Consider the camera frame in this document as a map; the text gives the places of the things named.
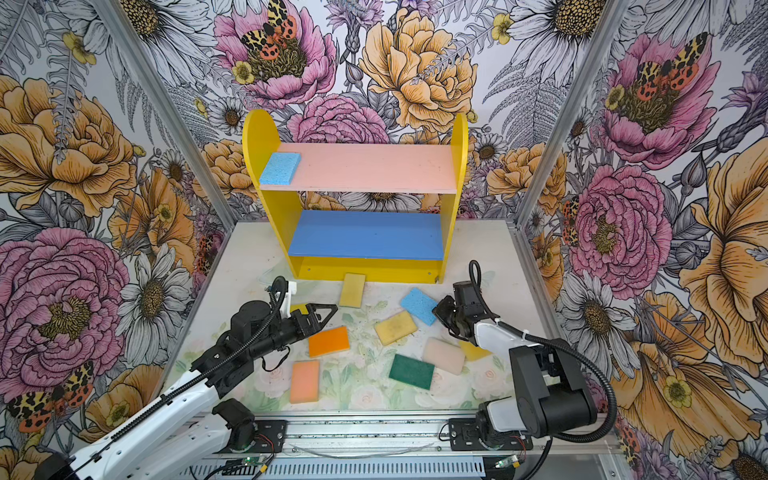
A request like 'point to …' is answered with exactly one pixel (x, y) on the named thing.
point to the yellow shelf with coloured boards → (364, 212)
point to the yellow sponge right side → (472, 352)
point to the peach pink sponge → (305, 381)
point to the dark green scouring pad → (411, 371)
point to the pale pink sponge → (444, 355)
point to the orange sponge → (328, 341)
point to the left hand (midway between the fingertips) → (329, 321)
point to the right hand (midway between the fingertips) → (434, 316)
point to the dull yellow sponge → (395, 327)
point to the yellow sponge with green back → (352, 292)
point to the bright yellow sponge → (302, 307)
